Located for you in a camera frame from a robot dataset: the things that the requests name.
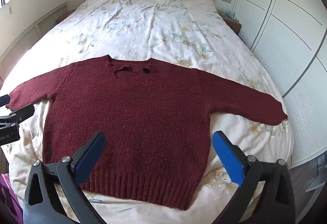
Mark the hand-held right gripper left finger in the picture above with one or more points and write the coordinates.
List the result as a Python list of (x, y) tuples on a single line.
[(90, 156)]

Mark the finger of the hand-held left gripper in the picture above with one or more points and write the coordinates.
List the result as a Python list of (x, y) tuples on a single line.
[(4, 100), (21, 112)]

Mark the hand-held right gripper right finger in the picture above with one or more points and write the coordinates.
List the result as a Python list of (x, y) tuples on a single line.
[(227, 155)]

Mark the dark red knitted sweater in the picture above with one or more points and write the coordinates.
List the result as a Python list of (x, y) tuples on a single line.
[(132, 116)]

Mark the white slatted radiator cover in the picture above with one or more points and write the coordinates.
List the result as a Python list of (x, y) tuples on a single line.
[(28, 40)]

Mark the pink cloth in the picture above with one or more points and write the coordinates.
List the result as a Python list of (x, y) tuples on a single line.
[(9, 201)]

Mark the wooden nightstand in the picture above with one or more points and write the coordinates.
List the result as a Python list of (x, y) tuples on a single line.
[(233, 25)]

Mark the items on nightstand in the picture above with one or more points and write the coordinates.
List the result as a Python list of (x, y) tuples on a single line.
[(233, 16)]

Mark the white louvred wardrobe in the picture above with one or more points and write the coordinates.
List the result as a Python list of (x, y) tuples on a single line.
[(288, 22)]

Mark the white floral bed duvet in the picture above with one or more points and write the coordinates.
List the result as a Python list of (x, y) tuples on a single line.
[(153, 16)]

